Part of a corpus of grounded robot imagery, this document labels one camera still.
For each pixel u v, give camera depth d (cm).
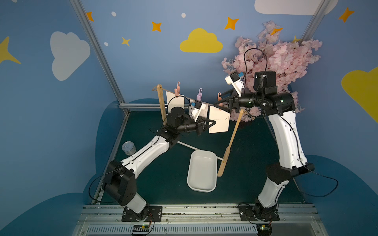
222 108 58
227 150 101
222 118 68
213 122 68
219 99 62
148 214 71
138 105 118
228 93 61
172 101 71
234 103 54
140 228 73
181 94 69
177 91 66
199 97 64
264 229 73
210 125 68
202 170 88
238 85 54
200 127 62
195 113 63
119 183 42
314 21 74
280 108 44
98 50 84
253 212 74
